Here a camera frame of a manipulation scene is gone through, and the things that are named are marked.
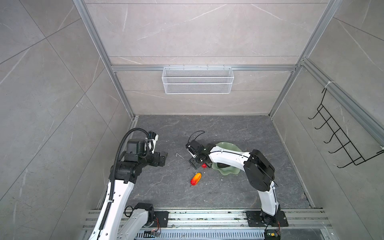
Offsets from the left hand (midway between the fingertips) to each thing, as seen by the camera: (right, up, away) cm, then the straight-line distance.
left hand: (157, 148), depth 73 cm
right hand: (+20, -10, +20) cm, 30 cm away
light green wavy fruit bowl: (+39, -16, +16) cm, 45 cm away
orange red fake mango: (+20, -19, +12) cm, 30 cm away
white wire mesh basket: (+21, +43, +28) cm, 56 cm away
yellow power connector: (+56, -42, -3) cm, 70 cm away
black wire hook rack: (+86, +4, -7) cm, 86 cm away
